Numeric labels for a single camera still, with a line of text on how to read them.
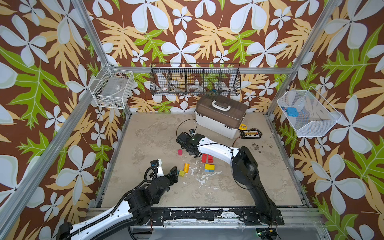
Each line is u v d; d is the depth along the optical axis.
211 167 0.89
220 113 0.94
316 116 0.77
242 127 1.10
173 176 0.70
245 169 0.54
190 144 0.67
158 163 0.68
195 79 0.98
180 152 0.96
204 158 0.96
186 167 0.91
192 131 0.84
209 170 0.89
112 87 0.86
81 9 0.68
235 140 1.05
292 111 0.86
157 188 0.55
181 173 0.87
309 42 0.80
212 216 0.75
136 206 0.54
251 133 1.06
